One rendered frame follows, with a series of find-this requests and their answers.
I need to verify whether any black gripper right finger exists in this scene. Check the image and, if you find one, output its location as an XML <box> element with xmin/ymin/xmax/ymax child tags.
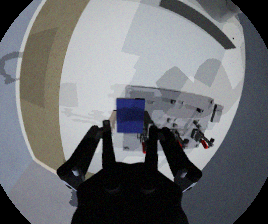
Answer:
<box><xmin>139</xmin><ymin>111</ymin><xmax>202</xmax><ymax>194</ymax></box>

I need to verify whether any blue rectangular block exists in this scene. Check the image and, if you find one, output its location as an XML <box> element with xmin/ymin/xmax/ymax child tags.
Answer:
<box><xmin>116</xmin><ymin>98</ymin><xmax>145</xmax><ymax>133</ymax></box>

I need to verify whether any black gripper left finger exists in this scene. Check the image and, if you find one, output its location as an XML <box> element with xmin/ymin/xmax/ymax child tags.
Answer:
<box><xmin>56</xmin><ymin>110</ymin><xmax>121</xmax><ymax>194</ymax></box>

